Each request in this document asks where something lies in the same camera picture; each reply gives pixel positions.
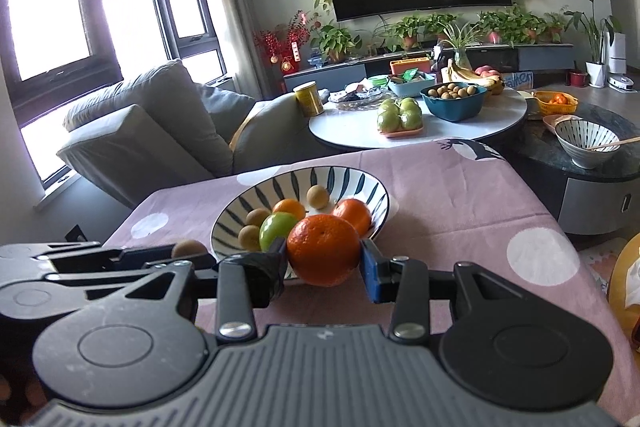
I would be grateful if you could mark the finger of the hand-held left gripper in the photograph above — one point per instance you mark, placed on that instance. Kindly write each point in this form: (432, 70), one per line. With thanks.
(145, 254)
(100, 281)

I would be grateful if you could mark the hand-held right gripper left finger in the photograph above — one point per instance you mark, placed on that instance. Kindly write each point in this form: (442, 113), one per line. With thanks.
(267, 274)

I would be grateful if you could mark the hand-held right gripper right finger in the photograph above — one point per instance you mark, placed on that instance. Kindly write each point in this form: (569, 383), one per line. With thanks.
(372, 274)

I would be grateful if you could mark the brown kiwi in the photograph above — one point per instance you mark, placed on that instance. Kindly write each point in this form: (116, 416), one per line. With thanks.
(189, 248)
(257, 217)
(248, 238)
(316, 197)

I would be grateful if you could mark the green round fruit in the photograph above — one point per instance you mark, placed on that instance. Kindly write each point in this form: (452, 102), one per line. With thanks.
(275, 229)

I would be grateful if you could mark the large orange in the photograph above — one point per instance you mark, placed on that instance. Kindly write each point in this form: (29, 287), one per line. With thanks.
(322, 249)

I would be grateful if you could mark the small red-orange fruit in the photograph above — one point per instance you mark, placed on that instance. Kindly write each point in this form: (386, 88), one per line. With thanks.
(352, 214)
(289, 208)

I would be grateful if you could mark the white dark-striped shallow bowl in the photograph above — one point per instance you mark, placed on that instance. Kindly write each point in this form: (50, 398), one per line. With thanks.
(350, 187)

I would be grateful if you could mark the pink polka-dot tablecloth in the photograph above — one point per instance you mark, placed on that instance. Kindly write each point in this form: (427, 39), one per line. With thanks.
(450, 217)

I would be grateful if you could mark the grey sofa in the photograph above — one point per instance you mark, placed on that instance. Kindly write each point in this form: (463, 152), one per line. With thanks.
(150, 127)

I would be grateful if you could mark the white round coffee table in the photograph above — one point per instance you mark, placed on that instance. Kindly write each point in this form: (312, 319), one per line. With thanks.
(350, 127)

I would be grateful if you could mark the tray of green apples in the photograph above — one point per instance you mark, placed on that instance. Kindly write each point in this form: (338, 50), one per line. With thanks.
(400, 119)

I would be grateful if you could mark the grey sofa pillow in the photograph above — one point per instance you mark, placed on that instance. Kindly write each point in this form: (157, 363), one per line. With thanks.
(225, 112)

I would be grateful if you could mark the glass plate of snacks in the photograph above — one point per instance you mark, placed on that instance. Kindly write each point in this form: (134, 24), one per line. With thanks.
(357, 99)

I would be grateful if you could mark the yellow tin can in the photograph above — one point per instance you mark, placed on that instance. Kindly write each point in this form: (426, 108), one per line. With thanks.
(308, 99)

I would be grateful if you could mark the blue bowl of kiwis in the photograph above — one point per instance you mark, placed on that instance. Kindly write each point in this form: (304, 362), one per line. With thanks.
(452, 104)

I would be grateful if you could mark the light blue container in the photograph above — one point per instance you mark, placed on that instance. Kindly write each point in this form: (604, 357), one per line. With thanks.
(410, 88)

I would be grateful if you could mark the dark round table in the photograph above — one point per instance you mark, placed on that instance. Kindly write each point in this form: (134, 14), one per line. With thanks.
(535, 147)

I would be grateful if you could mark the orange box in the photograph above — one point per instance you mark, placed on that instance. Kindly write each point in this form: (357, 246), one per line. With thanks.
(407, 66)

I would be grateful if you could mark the bunch of bananas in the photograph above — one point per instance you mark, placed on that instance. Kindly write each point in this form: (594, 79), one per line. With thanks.
(465, 74)

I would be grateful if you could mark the red berry decoration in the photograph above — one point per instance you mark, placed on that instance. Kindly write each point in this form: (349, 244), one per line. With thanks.
(272, 42)

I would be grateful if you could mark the pink plate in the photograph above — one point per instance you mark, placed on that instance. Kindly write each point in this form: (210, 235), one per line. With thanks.
(550, 123)

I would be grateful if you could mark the spider plant in vase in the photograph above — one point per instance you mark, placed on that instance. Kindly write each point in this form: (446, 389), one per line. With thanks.
(460, 57)

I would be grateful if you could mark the green potted plant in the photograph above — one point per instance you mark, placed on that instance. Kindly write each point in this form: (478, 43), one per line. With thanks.
(525, 27)
(554, 27)
(440, 26)
(332, 39)
(407, 29)
(492, 26)

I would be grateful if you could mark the printed cardboard box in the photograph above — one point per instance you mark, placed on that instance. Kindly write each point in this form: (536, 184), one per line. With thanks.
(517, 81)

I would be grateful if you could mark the striped deep bowl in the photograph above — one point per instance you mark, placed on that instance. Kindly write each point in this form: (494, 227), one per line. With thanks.
(582, 152)

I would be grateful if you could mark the wooden stool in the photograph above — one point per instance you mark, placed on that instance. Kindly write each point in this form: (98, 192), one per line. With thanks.
(617, 307)

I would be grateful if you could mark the orange basket of tangerines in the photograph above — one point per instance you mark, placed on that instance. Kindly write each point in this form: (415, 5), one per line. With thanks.
(554, 103)

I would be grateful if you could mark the white tissue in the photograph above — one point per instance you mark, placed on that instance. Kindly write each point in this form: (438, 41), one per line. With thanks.
(632, 282)

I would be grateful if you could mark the wooden spoon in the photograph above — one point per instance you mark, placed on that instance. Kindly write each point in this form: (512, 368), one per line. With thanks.
(615, 144)

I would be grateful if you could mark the grey television cabinet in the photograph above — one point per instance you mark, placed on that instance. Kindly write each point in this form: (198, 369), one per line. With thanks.
(545, 57)

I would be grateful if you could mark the red pot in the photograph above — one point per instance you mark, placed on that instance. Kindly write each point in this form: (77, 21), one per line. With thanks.
(579, 79)

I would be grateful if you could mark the tall plant in white pot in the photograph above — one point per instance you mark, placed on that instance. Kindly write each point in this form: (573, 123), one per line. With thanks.
(595, 74)

